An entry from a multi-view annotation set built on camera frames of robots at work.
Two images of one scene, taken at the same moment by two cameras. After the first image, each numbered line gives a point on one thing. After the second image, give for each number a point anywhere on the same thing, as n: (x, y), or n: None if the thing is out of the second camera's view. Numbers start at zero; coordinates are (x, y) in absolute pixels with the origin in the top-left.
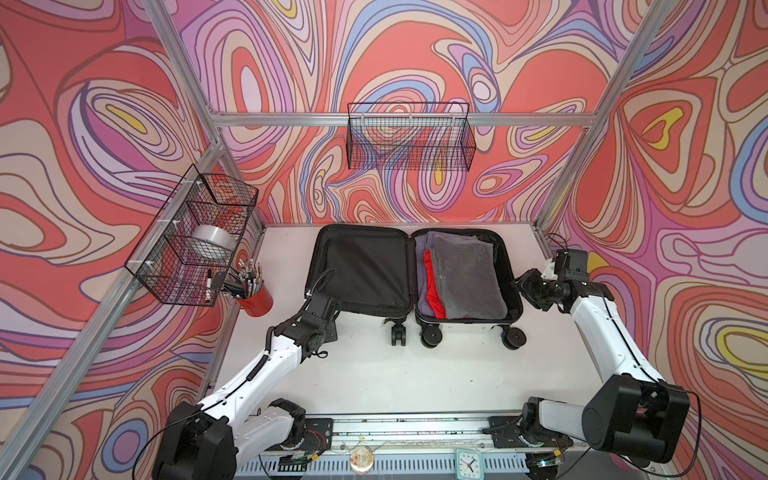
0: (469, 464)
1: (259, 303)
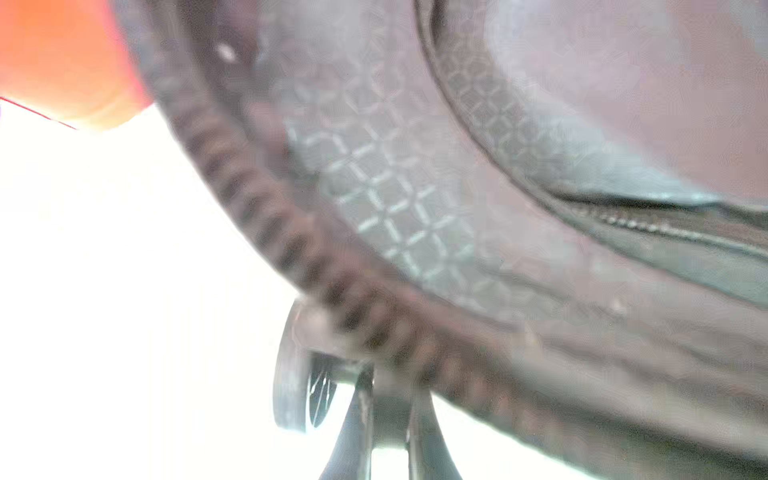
0: None
1: (68, 60)
